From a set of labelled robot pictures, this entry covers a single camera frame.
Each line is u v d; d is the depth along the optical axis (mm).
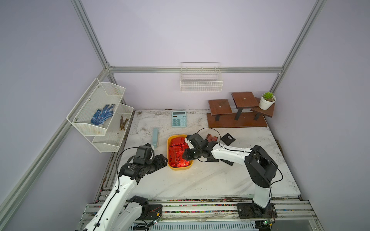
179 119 1121
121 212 561
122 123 951
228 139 1033
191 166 872
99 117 764
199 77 951
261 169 483
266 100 934
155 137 983
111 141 882
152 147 748
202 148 698
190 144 748
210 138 1039
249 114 1096
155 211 726
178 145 934
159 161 687
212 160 927
